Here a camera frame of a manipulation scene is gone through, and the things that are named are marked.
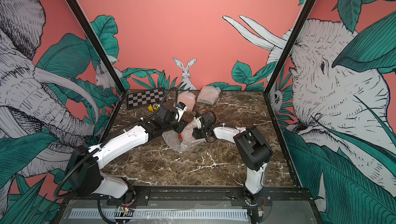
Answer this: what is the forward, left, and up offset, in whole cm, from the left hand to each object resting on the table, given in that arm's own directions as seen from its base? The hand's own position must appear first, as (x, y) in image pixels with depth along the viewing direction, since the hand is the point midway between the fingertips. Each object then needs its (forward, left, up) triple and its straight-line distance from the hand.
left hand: (185, 118), depth 83 cm
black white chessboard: (+29, +32, -14) cm, 46 cm away
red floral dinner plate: (-3, +4, -15) cm, 16 cm away
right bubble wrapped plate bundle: (+32, -15, -15) cm, 38 cm away
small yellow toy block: (+21, +26, -16) cm, 37 cm away
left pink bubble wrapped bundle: (+27, 0, -14) cm, 30 cm away
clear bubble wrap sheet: (-6, +9, -12) cm, 16 cm away
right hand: (-1, -3, -14) cm, 14 cm away
